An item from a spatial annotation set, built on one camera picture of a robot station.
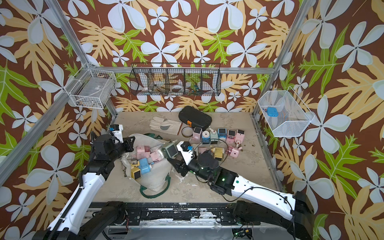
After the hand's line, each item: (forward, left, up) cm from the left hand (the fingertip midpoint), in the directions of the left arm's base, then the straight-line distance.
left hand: (134, 135), depth 78 cm
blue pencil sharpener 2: (+13, -52, -17) cm, 56 cm away
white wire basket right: (+14, -83, +3) cm, 85 cm away
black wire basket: (+42, -36, +7) cm, 55 cm away
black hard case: (+30, -33, -19) cm, 48 cm away
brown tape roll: (+20, -27, -23) cm, 41 cm away
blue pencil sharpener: (+11, -40, -18) cm, 45 cm away
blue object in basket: (+16, -77, +2) cm, 79 cm away
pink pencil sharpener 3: (0, -57, -17) cm, 59 cm away
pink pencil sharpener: (+13, -57, -20) cm, 62 cm away
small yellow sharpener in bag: (-14, 0, -15) cm, 20 cm away
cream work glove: (+26, -7, -22) cm, 35 cm away
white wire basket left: (+26, +28, +10) cm, 39 cm away
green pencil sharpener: (+12, -46, -17) cm, 50 cm away
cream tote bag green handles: (-9, -4, -18) cm, 20 cm away
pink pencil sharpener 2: (+11, -62, -17) cm, 66 cm away
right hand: (-14, -21, +5) cm, 26 cm away
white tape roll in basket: (+37, -20, +3) cm, 43 cm away
